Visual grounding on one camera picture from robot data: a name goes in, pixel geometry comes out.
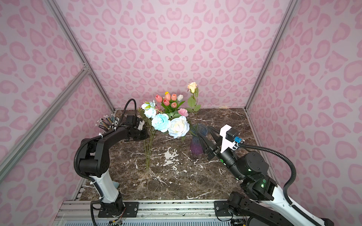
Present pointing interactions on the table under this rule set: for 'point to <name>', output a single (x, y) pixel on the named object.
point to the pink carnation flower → (183, 112)
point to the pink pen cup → (106, 123)
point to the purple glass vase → (196, 147)
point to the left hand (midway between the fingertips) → (150, 134)
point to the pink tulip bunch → (170, 102)
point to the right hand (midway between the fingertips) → (201, 132)
